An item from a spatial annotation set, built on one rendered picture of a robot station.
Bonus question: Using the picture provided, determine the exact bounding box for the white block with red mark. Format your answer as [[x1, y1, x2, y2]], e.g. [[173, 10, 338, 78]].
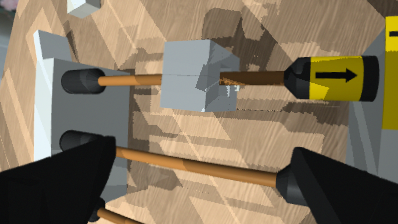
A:
[[67, 0, 100, 18]]

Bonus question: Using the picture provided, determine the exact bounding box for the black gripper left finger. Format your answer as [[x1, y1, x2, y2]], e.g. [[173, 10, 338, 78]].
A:
[[0, 135, 117, 224]]

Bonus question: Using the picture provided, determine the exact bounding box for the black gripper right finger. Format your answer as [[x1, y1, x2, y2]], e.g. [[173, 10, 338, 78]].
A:
[[290, 147, 398, 224]]

